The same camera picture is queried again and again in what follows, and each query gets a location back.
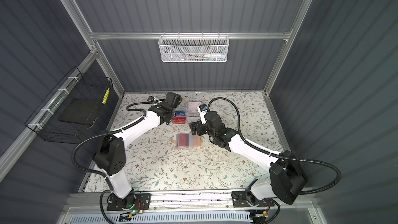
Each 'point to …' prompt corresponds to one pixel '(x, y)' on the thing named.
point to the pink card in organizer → (193, 106)
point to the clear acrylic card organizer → (191, 114)
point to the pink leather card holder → (194, 140)
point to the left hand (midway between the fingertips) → (171, 102)
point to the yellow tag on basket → (105, 96)
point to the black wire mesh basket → (45, 121)
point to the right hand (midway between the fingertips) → (198, 122)
